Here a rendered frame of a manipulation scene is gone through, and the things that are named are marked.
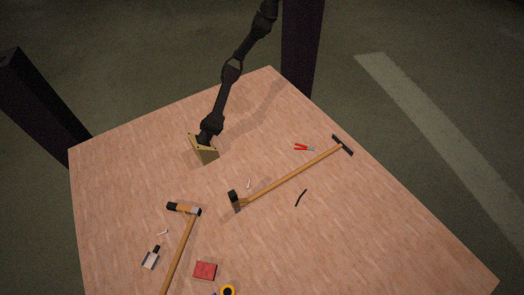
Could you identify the red flat block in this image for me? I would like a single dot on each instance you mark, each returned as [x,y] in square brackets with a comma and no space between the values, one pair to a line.
[204,270]

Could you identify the red-handled pliers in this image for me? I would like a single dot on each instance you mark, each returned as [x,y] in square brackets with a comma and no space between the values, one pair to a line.
[303,147]

